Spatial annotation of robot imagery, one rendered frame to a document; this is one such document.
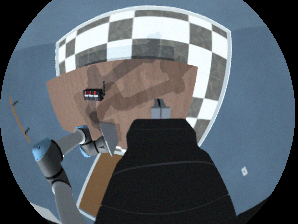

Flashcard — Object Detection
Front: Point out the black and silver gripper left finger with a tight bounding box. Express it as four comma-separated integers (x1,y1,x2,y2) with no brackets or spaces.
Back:
151,99,160,119

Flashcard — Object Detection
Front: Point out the black power strip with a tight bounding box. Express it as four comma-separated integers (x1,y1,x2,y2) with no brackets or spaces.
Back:
83,81,105,101

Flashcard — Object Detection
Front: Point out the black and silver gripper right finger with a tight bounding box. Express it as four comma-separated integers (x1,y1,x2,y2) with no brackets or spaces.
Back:
158,99,171,119

